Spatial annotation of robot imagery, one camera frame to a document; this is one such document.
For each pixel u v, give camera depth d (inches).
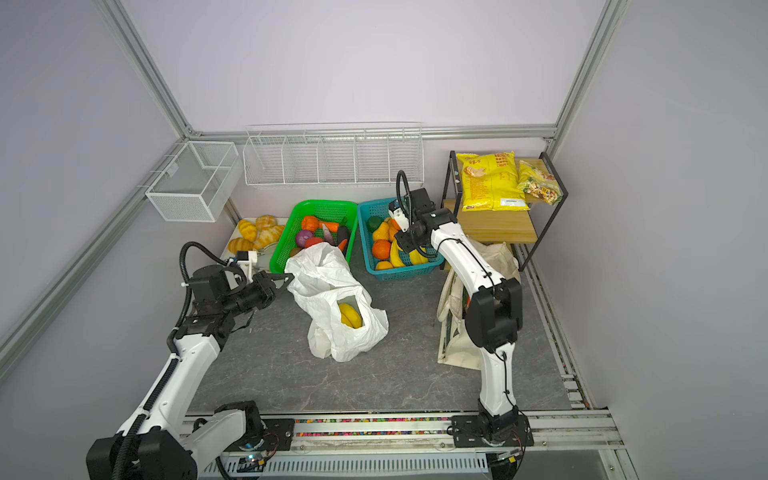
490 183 30.6
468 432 29.1
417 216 27.4
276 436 29.0
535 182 29.6
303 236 42.7
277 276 29.8
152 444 15.2
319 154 38.1
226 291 24.8
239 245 42.8
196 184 37.6
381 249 41.5
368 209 45.4
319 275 26.2
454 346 29.6
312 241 43.1
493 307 20.9
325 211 45.9
